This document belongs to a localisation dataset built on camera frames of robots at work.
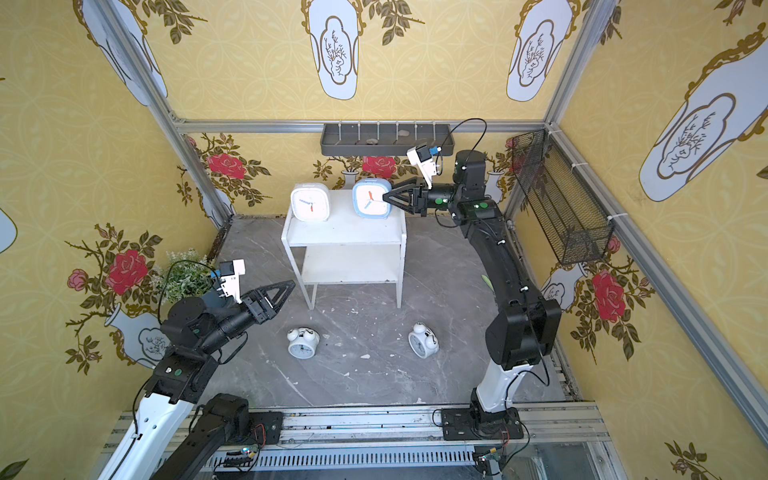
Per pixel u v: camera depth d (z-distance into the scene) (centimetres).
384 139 93
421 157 61
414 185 64
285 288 63
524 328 46
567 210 86
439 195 64
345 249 93
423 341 80
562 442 77
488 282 101
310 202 71
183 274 82
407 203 68
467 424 73
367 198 69
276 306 58
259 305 58
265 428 73
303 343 81
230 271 60
